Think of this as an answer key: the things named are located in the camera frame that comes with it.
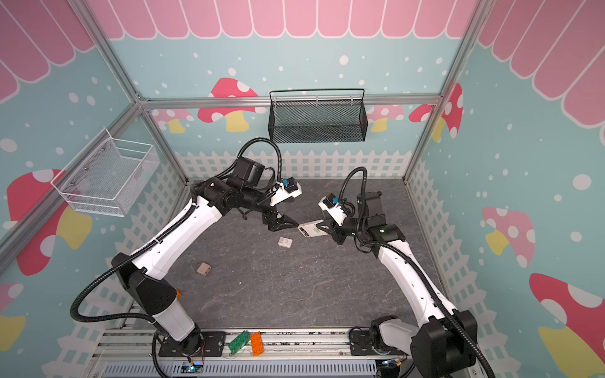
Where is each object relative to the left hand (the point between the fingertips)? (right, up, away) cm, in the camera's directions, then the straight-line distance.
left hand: (291, 214), depth 72 cm
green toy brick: (-17, -41, +1) cm, 45 cm away
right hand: (+9, -3, +4) cm, 10 cm away
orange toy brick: (-11, -41, +2) cm, 43 cm away
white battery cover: (-5, -13, +25) cm, 28 cm away
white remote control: (+6, -5, +6) cm, 10 cm away
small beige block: (-34, -22, +17) cm, 44 cm away
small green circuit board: (-29, -47, 0) cm, 56 cm away
